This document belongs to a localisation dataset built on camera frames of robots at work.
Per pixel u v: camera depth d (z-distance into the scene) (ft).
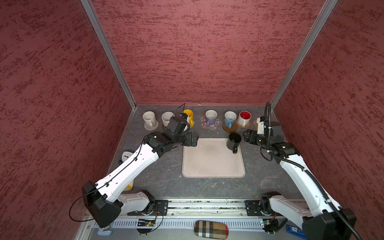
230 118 3.40
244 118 3.40
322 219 1.21
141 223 2.38
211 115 3.55
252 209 2.41
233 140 3.16
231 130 3.47
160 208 2.43
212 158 3.05
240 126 3.50
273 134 1.87
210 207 2.49
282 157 1.68
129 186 2.60
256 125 2.35
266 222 2.37
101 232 2.19
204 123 3.56
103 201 1.22
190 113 3.40
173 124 1.76
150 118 3.31
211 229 2.16
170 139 1.73
